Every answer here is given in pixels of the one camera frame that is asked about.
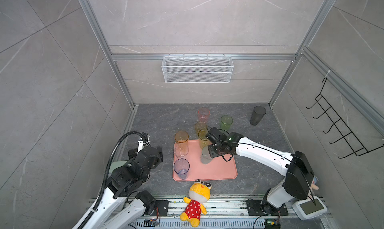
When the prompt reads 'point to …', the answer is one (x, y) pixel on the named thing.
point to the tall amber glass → (181, 136)
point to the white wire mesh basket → (198, 69)
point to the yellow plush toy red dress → (199, 193)
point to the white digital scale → (305, 209)
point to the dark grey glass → (258, 113)
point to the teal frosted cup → (206, 157)
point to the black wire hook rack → (358, 148)
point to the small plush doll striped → (314, 185)
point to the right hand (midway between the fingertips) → (212, 150)
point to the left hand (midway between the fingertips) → (149, 145)
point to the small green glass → (226, 121)
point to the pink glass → (203, 113)
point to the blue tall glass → (182, 167)
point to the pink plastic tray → (219, 169)
